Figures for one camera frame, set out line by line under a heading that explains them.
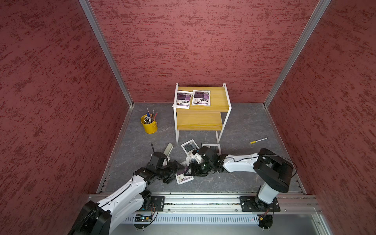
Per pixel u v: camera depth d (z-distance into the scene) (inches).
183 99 29.8
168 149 35.6
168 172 28.9
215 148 37.2
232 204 29.8
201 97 30.3
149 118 39.0
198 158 31.6
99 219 15.6
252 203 28.9
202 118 37.9
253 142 38.6
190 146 37.3
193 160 31.9
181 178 31.9
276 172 18.3
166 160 27.4
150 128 39.2
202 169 29.2
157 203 29.3
